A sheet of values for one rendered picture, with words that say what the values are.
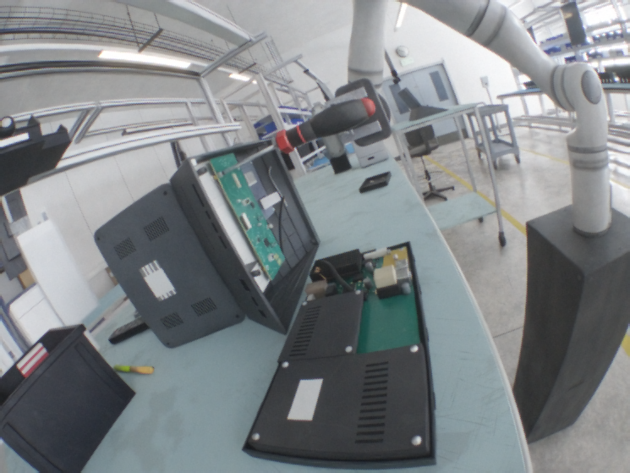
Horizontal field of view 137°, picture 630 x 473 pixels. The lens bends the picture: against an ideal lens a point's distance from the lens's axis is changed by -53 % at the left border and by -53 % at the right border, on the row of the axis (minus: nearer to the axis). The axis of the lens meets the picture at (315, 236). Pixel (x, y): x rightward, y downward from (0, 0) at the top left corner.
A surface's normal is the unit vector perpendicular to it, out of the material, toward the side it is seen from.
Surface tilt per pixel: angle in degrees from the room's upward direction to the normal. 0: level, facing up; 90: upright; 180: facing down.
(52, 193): 90
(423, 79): 90
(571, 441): 0
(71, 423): 90
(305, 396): 0
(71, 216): 90
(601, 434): 0
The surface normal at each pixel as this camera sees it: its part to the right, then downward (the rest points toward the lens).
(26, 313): 0.90, -0.29
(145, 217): 0.15, 0.28
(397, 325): -0.40, -0.86
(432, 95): -0.19, 0.41
